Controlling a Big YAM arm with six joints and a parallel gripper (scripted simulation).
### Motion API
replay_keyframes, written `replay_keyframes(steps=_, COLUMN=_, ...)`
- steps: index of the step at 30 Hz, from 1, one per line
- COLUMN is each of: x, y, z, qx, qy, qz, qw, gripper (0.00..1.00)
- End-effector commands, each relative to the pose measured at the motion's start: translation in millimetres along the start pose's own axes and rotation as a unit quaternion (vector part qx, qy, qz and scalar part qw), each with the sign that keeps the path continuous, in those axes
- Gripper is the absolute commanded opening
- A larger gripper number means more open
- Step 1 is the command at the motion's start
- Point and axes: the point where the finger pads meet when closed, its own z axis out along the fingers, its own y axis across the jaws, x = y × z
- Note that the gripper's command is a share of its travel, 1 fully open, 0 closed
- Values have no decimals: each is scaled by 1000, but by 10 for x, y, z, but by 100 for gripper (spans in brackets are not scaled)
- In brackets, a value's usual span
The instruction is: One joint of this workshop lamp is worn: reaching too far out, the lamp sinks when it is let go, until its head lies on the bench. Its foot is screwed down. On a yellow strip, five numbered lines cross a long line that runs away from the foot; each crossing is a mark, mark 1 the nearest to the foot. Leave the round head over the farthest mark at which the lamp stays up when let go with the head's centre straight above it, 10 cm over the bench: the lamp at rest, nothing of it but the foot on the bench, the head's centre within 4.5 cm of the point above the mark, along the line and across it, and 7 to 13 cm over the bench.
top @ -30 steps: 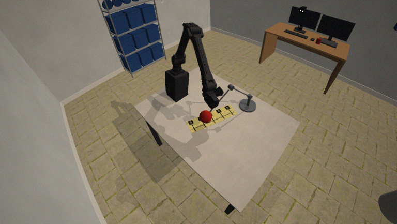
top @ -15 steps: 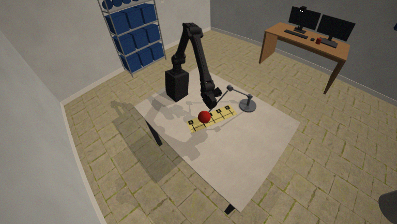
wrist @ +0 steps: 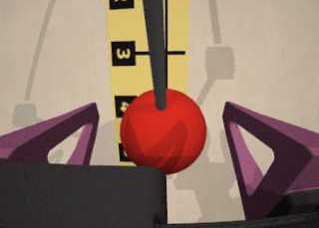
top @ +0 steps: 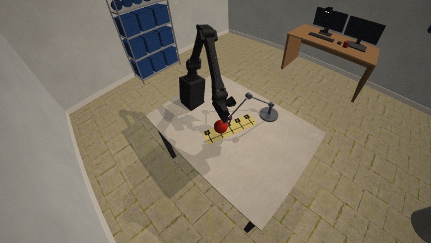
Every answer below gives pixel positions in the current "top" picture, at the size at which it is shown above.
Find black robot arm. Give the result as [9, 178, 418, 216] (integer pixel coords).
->
[184, 24, 236, 119]

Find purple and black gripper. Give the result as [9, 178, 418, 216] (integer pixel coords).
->
[221, 116, 232, 123]

